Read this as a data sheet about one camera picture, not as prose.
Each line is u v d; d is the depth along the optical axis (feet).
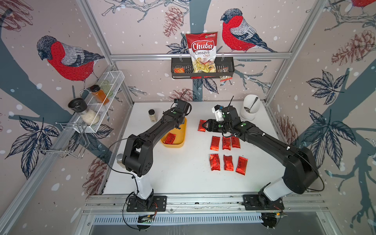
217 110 2.47
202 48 2.67
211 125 2.39
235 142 3.12
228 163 2.80
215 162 2.81
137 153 1.65
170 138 3.15
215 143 3.19
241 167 2.80
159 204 2.40
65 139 1.92
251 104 3.43
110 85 2.54
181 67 3.11
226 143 3.11
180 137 3.27
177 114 2.17
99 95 2.36
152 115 3.28
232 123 2.09
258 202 2.34
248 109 3.61
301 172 1.38
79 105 1.95
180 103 2.43
